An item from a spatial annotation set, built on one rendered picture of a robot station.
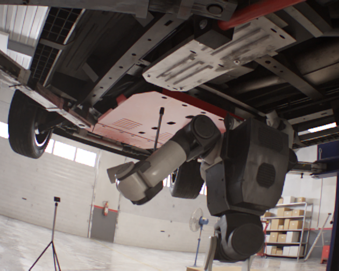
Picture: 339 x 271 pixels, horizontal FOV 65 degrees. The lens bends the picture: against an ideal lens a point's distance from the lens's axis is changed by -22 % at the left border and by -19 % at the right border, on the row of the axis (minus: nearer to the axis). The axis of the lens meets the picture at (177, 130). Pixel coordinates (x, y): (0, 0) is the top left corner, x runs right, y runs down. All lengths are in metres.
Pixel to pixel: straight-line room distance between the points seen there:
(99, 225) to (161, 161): 9.47
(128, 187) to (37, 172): 9.04
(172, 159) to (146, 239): 10.23
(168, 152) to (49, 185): 9.10
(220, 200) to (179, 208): 10.76
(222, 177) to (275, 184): 0.20
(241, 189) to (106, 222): 9.61
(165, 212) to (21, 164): 5.50
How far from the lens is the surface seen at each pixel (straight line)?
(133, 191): 1.03
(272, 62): 1.47
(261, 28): 1.09
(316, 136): 2.18
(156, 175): 1.02
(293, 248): 11.48
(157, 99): 1.75
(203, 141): 1.08
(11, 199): 9.95
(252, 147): 1.05
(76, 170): 10.28
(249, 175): 1.04
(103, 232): 10.52
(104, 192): 10.48
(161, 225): 11.47
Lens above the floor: 0.93
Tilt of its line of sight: 18 degrees up
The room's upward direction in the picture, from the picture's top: 9 degrees clockwise
